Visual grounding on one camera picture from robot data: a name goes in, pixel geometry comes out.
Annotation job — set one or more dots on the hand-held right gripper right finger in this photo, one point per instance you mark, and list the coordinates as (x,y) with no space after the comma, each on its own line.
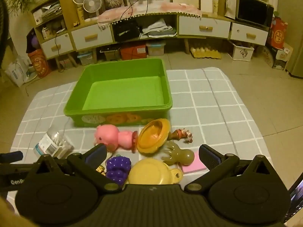
(209,157)

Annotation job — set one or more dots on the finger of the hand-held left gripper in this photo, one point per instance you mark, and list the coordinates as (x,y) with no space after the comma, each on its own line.
(11,156)

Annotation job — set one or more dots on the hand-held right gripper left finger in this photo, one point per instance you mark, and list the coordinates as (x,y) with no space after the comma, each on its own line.
(98,153)

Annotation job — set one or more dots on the small yellow toy corn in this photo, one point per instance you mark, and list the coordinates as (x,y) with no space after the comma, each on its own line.
(100,169)

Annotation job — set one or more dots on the pink sticky note pad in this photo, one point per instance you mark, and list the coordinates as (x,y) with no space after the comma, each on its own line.
(194,167)

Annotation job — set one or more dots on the pink pig toy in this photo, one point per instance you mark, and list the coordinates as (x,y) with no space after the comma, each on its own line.
(111,136)

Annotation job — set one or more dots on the purple toy grapes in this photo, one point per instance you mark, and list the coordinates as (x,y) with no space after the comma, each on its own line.
(118,167)

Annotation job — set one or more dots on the olive rubber hand toy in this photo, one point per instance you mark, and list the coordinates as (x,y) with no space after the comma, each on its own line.
(182,156)

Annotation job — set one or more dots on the small brown figurine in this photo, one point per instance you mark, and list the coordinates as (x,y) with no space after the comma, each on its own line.
(182,133)

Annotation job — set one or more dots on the clear cotton swab container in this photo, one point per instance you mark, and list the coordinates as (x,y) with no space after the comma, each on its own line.
(51,141)

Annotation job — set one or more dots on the yellow plastic toy pot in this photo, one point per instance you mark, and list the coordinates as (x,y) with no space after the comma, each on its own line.
(149,171)

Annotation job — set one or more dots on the orange pumpkin-shaped bowl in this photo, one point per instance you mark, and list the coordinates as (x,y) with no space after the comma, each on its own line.
(151,138)

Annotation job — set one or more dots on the green plastic storage box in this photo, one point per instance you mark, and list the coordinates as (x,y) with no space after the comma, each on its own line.
(123,92)

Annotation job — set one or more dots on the person's left forearm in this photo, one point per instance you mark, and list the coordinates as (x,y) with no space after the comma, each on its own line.
(9,210)

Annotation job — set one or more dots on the grey checked blanket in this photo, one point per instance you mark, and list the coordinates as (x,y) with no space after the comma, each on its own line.
(213,104)

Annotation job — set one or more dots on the white plastic bag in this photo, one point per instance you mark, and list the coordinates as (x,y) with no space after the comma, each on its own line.
(16,72)

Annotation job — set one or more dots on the dark screen device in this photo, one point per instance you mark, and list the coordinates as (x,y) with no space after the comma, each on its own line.
(296,195)

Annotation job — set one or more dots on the blue-lidded storage box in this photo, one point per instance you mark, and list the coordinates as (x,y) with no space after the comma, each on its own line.
(85,58)

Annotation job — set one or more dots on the red round gift bag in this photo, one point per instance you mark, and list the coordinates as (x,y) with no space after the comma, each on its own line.
(39,63)

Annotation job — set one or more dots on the yellow egg tray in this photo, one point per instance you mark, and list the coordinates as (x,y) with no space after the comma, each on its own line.
(204,52)

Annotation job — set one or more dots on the red cardboard box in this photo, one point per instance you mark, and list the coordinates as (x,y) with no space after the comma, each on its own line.
(132,52)

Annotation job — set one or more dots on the white cutout crate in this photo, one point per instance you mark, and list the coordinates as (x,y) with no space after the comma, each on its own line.
(241,52)

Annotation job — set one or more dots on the white cabinet drawer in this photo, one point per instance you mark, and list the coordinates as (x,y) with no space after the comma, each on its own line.
(248,35)
(56,46)
(91,36)
(203,27)

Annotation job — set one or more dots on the dark printed gift box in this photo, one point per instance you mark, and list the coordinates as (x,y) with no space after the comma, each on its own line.
(268,55)

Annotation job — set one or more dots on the purple plush toy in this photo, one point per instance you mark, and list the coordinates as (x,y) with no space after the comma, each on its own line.
(33,41)

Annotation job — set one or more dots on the clear plastic storage box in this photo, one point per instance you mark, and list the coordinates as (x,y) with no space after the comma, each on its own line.
(155,49)

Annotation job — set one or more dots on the brown cardboard box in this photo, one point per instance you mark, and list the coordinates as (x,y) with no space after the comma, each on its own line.
(283,56)

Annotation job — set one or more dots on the black electronic box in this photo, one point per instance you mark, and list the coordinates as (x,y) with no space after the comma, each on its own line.
(125,30)

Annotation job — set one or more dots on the grey refrigerator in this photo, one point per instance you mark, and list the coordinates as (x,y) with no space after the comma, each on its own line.
(296,56)

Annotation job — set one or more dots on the folded cloth bags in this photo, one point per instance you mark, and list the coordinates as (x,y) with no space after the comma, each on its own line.
(157,29)

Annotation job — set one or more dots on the yellow can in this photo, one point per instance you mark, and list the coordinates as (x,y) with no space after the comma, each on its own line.
(81,14)

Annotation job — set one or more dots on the red square gift bag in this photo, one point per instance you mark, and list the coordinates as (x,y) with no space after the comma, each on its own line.
(278,34)

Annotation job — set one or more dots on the small white desk fan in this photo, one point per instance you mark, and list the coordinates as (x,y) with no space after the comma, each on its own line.
(92,3)

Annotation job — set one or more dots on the long wooden cabinet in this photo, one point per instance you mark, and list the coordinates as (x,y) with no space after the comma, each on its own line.
(65,7)

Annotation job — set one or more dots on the stack of papers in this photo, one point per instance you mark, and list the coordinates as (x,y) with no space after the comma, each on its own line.
(48,10)

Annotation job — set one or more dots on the black microwave oven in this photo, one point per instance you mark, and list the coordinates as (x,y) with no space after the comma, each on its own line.
(254,10)

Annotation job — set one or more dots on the pink fringed cloth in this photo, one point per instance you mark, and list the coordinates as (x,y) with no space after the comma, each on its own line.
(151,9)

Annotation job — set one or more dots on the white carton box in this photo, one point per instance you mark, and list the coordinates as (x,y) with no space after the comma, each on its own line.
(230,4)

